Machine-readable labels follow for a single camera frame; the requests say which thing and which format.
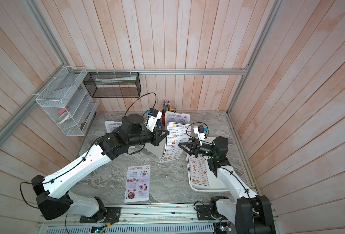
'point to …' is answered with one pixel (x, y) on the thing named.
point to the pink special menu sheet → (137, 185)
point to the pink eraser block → (62, 110)
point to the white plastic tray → (215, 184)
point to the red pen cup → (166, 107)
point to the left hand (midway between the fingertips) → (168, 136)
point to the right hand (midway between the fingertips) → (180, 144)
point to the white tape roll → (63, 117)
